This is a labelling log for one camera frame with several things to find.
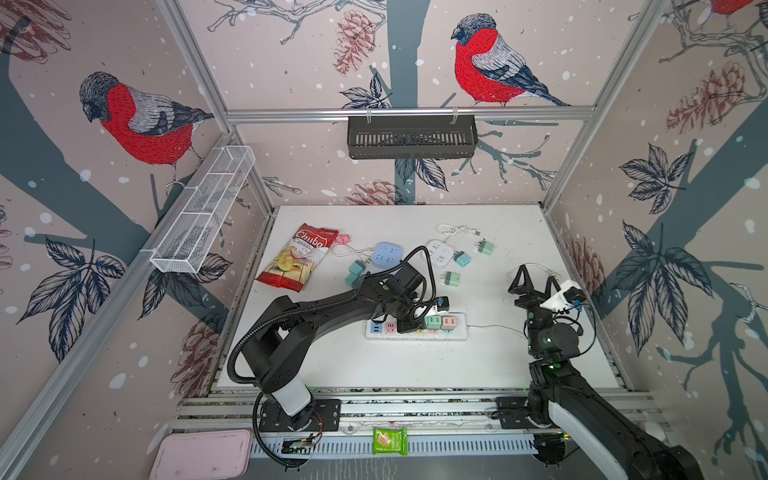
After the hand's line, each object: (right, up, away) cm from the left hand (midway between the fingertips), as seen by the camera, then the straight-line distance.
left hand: (423, 319), depth 82 cm
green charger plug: (+3, -1, 0) cm, 3 cm away
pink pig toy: (-27, +22, +26) cm, 43 cm away
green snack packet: (-9, -25, -13) cm, 30 cm away
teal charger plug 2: (+16, +15, +21) cm, 30 cm away
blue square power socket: (-11, +17, +21) cm, 29 cm away
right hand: (+28, +14, -7) cm, 32 cm away
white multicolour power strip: (-13, -4, +3) cm, 14 cm away
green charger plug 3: (-21, +12, +19) cm, 31 cm away
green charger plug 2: (+26, +19, +25) cm, 41 cm away
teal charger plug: (+1, 0, -1) cm, 1 cm away
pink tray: (-53, -27, -14) cm, 61 cm away
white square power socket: (+9, +17, +22) cm, 29 cm away
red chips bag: (-42, +14, +16) cm, 47 cm away
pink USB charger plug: (+7, -1, 0) cm, 7 cm away
